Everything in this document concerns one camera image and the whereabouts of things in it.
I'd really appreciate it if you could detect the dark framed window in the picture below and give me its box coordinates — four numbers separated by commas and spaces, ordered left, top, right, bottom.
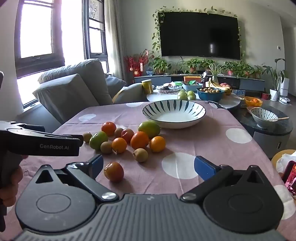
82, 0, 110, 75
15, 0, 66, 78

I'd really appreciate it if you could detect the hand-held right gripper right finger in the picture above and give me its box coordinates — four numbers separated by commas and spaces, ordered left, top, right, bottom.
180, 156, 266, 202

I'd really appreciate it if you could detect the black wall television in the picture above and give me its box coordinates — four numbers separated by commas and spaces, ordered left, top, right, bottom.
159, 11, 241, 60

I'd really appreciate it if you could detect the dark blue bowl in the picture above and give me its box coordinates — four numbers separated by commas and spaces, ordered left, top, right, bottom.
196, 87, 225, 102

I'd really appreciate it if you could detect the red smartphone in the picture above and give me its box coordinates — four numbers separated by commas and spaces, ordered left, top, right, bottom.
282, 161, 296, 195

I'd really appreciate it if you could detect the bunch of bananas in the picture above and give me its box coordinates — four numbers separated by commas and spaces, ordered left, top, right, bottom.
206, 77, 226, 90

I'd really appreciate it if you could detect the red berry decoration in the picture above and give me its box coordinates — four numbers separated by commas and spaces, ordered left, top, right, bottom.
124, 49, 155, 77

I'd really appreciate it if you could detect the round wooden stool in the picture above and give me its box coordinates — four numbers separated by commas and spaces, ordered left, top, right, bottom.
270, 149, 296, 176

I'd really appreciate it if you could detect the pink dotted tablecloth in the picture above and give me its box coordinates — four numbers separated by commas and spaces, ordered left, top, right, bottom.
0, 100, 296, 241

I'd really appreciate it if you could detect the grey sofa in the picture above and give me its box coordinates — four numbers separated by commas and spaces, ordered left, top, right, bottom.
32, 58, 151, 124

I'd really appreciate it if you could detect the white round table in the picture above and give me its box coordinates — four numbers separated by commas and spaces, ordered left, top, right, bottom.
147, 89, 241, 109

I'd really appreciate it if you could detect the glass snack dish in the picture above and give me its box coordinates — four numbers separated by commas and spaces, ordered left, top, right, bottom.
155, 85, 181, 94

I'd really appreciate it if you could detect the red apple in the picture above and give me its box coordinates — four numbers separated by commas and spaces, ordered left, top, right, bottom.
121, 128, 135, 144

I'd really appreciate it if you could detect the grey throw pillow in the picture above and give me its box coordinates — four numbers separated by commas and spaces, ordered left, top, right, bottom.
105, 74, 127, 99

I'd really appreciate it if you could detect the red-orange tangerine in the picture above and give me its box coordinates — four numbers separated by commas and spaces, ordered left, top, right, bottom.
101, 121, 117, 137
104, 162, 125, 182

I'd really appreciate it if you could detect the grey television cabinet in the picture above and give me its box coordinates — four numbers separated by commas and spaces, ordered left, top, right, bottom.
134, 74, 265, 92

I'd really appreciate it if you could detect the large striped white bowl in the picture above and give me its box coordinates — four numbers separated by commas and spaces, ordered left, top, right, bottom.
142, 100, 207, 129

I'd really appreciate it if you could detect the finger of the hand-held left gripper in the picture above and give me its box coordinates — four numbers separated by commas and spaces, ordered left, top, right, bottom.
0, 121, 45, 133
35, 133, 84, 146

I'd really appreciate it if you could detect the potted pothos plant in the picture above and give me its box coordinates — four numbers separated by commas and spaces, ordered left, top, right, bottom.
223, 61, 255, 78
186, 58, 214, 73
253, 65, 264, 79
149, 57, 171, 75

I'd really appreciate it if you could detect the orange plastic basket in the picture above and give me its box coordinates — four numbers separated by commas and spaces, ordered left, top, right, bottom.
244, 96, 263, 107

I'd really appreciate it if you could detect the yellow tin can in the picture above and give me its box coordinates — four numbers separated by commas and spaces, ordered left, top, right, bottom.
142, 79, 153, 95

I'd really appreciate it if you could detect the spider plant in vase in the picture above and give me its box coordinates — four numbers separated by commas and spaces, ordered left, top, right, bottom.
207, 62, 223, 84

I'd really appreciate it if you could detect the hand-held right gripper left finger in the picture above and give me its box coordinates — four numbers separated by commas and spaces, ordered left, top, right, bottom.
33, 154, 119, 202

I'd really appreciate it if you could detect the sheer white curtain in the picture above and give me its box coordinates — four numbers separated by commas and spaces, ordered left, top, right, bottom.
104, 0, 126, 81

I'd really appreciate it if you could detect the person's left hand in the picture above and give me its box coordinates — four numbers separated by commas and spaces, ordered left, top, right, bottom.
0, 155, 28, 207

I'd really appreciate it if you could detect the light blue basket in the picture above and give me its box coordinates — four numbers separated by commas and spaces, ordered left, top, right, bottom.
181, 82, 203, 92

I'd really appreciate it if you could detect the large orange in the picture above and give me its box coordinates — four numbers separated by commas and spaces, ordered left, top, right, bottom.
131, 131, 149, 150

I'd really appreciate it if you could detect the dark round coffee table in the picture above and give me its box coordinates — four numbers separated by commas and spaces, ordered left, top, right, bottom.
231, 102, 294, 160

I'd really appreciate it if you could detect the green mango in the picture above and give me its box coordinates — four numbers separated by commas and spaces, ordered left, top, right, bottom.
138, 121, 161, 139

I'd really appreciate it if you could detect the tall plant in white pot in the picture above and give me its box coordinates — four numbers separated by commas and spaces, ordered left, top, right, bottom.
262, 58, 286, 102

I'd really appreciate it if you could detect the white plastic bag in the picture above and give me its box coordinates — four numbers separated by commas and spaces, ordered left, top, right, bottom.
276, 154, 296, 173

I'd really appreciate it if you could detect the green ivy vine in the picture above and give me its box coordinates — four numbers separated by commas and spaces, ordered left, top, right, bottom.
151, 6, 245, 61

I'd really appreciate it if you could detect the white air purifier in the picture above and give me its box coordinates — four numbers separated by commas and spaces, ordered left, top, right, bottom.
280, 77, 289, 96

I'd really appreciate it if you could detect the small striped bowl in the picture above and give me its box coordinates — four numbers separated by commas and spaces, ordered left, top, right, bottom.
250, 108, 278, 129

